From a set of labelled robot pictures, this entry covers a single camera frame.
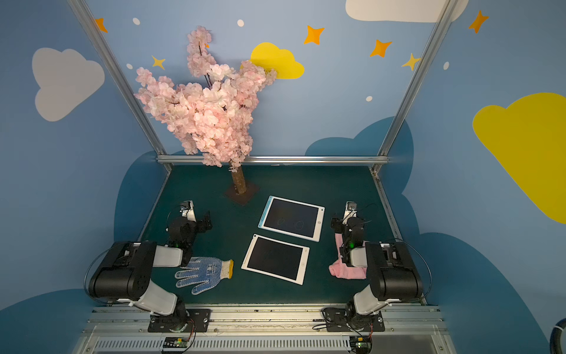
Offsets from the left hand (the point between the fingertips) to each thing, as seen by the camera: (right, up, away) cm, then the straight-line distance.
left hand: (197, 210), depth 94 cm
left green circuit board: (+2, -42, -22) cm, 47 cm away
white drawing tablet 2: (+34, -20, -1) cm, 40 cm away
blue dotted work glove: (+6, -24, -9) cm, 26 cm away
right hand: (+66, -1, +1) cm, 66 cm away
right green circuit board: (+64, -43, -20) cm, 80 cm away
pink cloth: (+60, -22, -10) cm, 64 cm away
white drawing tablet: (+42, -4, +8) cm, 43 cm away
